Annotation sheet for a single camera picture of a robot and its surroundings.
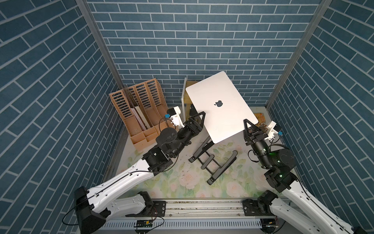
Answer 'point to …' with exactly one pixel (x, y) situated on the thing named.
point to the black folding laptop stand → (209, 142)
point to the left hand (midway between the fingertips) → (209, 117)
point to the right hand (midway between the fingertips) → (247, 122)
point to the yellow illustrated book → (262, 122)
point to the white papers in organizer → (140, 118)
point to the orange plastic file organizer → (142, 106)
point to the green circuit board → (144, 224)
